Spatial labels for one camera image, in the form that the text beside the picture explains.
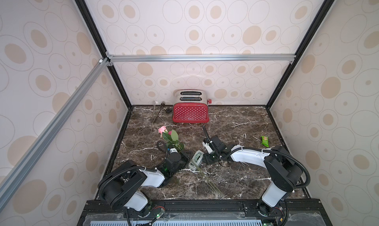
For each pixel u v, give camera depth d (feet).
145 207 2.06
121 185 1.44
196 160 2.86
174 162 2.18
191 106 3.18
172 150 2.67
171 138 2.78
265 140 3.21
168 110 3.76
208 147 2.48
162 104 3.83
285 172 1.51
